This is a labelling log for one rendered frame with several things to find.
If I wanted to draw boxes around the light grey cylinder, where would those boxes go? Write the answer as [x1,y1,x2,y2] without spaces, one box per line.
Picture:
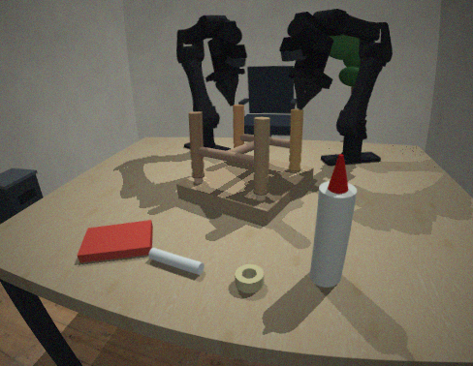
[148,248,205,275]

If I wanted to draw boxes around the wooden stool legs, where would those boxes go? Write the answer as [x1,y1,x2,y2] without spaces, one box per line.
[189,105,303,200]

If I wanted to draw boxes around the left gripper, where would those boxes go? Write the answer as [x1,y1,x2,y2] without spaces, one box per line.
[288,54,332,109]

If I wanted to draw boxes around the white glue bottle with red cap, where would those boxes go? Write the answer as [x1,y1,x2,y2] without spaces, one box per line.
[309,154,357,288]

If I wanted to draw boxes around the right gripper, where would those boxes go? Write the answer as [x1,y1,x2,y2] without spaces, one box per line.
[205,69,245,106]

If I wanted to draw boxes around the pale yellow roll of tape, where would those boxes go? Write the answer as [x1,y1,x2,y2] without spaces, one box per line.
[235,264,264,293]

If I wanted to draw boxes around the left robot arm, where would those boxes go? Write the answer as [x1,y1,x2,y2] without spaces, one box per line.
[280,9,393,165]

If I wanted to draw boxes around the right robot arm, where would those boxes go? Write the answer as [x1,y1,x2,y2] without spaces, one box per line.
[176,15,247,151]

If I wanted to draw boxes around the red flat rectangular block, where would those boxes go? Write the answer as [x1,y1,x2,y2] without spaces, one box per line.
[78,220,153,262]

